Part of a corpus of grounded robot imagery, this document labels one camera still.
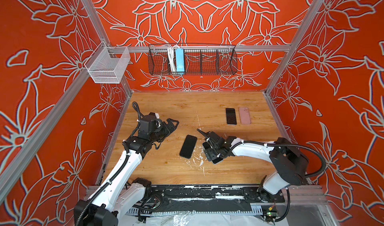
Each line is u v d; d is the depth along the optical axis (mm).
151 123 587
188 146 899
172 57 898
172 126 681
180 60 896
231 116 1068
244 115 1068
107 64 925
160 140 662
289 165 445
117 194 432
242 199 719
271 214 683
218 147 675
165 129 670
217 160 839
